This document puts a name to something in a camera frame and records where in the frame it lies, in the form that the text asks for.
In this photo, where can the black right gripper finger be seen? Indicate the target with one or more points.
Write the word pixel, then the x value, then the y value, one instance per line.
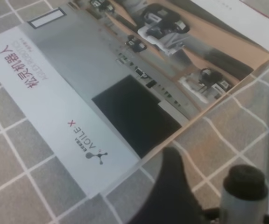
pixel 171 200

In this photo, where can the white marker black cap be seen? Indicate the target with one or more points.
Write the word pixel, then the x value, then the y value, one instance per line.
pixel 244 196

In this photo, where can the Agilex robot brochure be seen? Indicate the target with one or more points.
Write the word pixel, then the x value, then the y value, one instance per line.
pixel 77 85

